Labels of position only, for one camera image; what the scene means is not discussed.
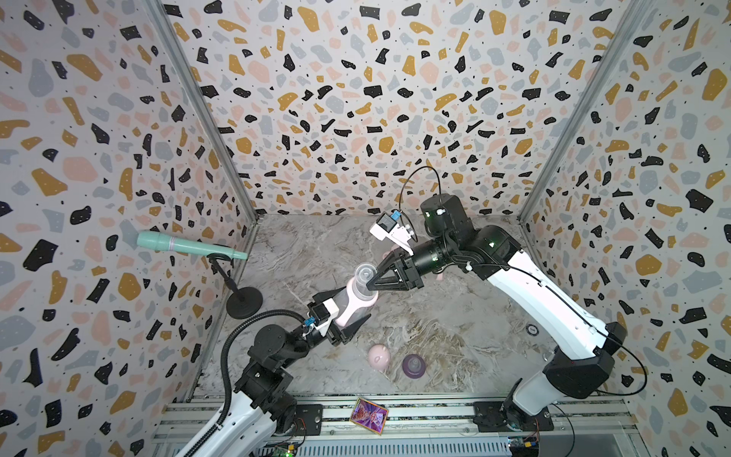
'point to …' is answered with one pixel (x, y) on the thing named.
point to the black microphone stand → (245, 303)
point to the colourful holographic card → (369, 415)
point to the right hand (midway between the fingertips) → (377, 286)
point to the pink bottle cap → (379, 357)
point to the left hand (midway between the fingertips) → (361, 300)
